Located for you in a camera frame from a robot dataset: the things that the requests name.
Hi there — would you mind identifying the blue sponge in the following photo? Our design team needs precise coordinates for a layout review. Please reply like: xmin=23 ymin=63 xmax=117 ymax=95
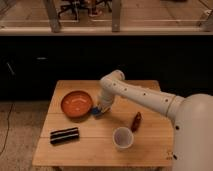
xmin=91 ymin=107 xmax=102 ymax=116

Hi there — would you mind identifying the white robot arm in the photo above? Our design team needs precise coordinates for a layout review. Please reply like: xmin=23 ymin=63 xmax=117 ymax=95
xmin=98 ymin=70 xmax=213 ymax=171

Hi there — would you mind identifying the orange bowl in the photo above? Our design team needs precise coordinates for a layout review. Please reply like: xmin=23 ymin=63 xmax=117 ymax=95
xmin=61 ymin=91 xmax=93 ymax=118

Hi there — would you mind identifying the brown bottle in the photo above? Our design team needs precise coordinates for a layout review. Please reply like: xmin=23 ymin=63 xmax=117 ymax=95
xmin=131 ymin=112 xmax=142 ymax=132

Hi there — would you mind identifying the white plastic cup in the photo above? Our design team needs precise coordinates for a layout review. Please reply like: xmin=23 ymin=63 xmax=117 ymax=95
xmin=112 ymin=127 xmax=134 ymax=150

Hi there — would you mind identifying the black striped rectangular block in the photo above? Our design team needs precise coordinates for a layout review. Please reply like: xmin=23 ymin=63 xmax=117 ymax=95
xmin=50 ymin=127 xmax=79 ymax=145

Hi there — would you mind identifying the black office chair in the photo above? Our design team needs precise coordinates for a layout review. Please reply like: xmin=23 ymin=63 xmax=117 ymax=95
xmin=57 ymin=0 xmax=112 ymax=20

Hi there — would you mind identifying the black floor cable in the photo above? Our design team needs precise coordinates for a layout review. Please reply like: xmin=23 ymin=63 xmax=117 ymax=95
xmin=0 ymin=99 xmax=15 ymax=157

